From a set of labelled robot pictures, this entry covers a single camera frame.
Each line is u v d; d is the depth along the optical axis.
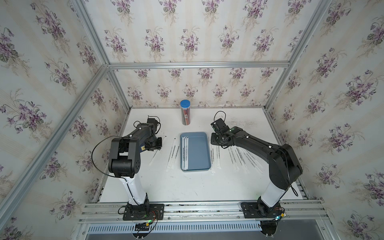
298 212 0.75
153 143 0.82
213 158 0.92
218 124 0.70
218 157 0.93
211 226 0.70
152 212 0.72
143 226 0.71
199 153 0.93
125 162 0.50
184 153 0.94
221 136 0.65
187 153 0.93
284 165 0.47
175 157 0.93
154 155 0.93
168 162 0.91
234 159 0.91
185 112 1.00
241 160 0.91
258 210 0.67
